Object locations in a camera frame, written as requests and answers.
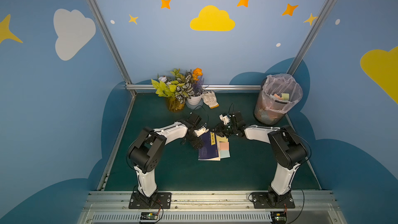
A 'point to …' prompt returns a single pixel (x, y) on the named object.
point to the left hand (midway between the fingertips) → (196, 137)
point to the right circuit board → (279, 217)
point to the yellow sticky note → (220, 139)
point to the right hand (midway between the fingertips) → (212, 129)
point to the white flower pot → (195, 102)
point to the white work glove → (209, 99)
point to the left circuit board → (148, 215)
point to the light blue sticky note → (224, 153)
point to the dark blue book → (206, 151)
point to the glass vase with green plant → (176, 89)
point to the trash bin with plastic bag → (279, 93)
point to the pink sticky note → (224, 145)
